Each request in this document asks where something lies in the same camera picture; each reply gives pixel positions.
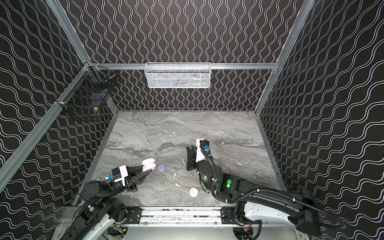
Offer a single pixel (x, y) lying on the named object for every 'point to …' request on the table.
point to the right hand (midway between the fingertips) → (188, 148)
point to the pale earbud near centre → (183, 160)
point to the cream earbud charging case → (149, 164)
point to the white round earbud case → (193, 192)
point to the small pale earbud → (175, 174)
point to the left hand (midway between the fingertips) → (149, 169)
